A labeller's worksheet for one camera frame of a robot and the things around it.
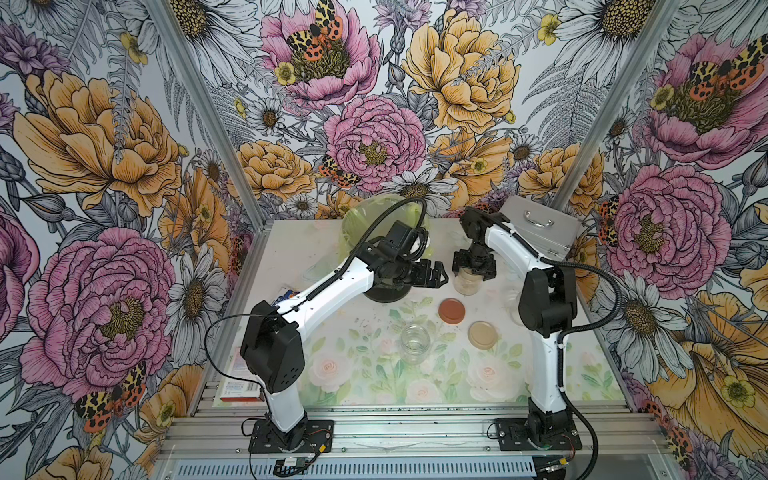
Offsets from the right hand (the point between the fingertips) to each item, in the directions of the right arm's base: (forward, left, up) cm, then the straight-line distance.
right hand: (469, 278), depth 95 cm
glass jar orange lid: (-17, +18, -7) cm, 26 cm away
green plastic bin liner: (+10, +33, +19) cm, 39 cm away
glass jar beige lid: (0, 0, -3) cm, 3 cm away
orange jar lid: (-7, +6, -8) cm, 12 cm away
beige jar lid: (-15, -2, -8) cm, 17 cm away
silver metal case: (+13, -28, +6) cm, 31 cm away
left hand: (-10, +14, +12) cm, 21 cm away
